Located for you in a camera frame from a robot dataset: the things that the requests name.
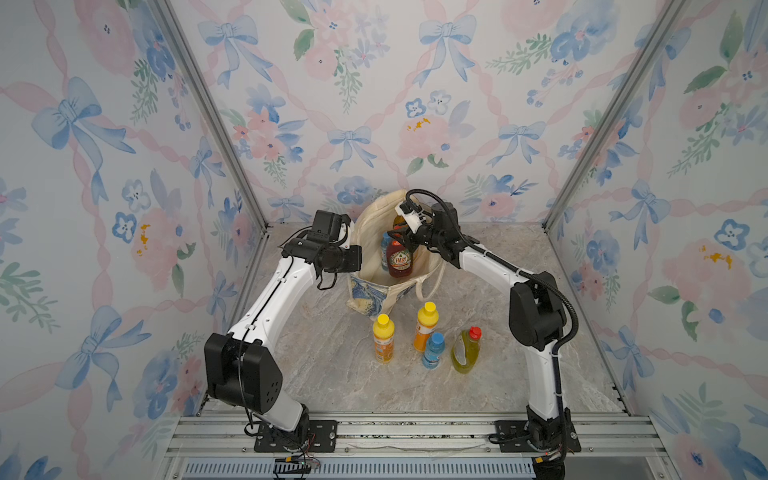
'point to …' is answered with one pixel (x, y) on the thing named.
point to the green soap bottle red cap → (466, 349)
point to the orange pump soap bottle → (399, 223)
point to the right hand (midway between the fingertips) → (396, 225)
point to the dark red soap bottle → (400, 260)
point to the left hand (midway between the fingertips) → (362, 258)
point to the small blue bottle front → (433, 351)
